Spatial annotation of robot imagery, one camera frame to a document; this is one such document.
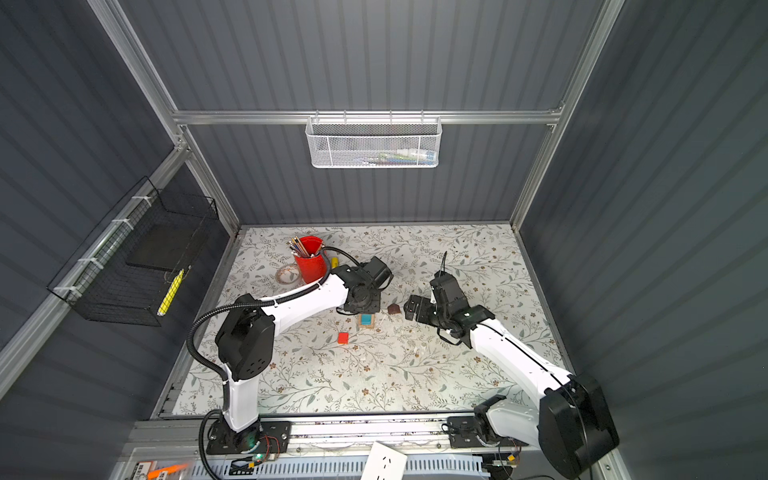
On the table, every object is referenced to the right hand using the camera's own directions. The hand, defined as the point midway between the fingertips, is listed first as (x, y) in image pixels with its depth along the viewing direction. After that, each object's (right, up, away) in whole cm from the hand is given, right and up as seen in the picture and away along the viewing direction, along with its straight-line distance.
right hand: (420, 311), depth 84 cm
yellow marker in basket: (-60, +7, -16) cm, 62 cm away
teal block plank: (-16, -4, +6) cm, 18 cm away
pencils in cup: (-39, +18, +12) cm, 44 cm away
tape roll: (-45, +9, +21) cm, 51 cm away
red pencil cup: (-35, +12, +15) cm, 40 cm away
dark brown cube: (-8, -2, +11) cm, 14 cm away
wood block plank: (-18, -5, +7) cm, 20 cm away
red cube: (-23, -10, +7) cm, 26 cm away
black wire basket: (-72, +13, -12) cm, 75 cm away
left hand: (-14, 0, +6) cm, 15 cm away
